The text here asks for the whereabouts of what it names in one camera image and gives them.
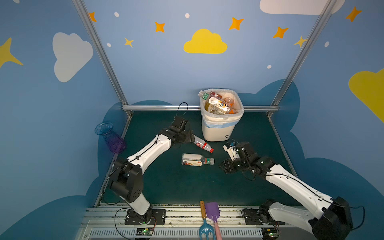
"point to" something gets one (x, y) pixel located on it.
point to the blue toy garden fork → (205, 227)
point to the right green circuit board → (270, 233)
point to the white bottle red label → (202, 144)
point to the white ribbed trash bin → (217, 134)
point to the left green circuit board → (144, 231)
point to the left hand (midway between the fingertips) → (189, 137)
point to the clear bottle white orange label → (196, 160)
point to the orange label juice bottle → (230, 101)
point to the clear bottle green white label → (203, 95)
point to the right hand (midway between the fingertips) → (224, 162)
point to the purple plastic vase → (116, 144)
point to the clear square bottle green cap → (214, 105)
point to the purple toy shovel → (212, 211)
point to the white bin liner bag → (210, 120)
